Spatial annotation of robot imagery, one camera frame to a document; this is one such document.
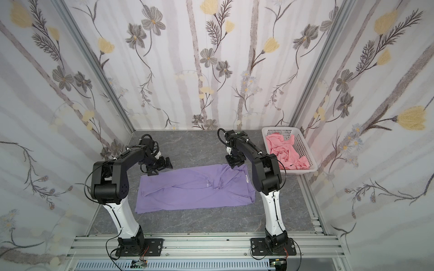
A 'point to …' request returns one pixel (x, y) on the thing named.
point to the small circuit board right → (280, 264)
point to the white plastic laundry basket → (300, 145)
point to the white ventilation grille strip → (175, 265)
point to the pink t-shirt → (283, 149)
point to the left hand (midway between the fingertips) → (168, 166)
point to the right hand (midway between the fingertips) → (238, 161)
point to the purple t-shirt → (213, 185)
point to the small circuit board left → (140, 263)
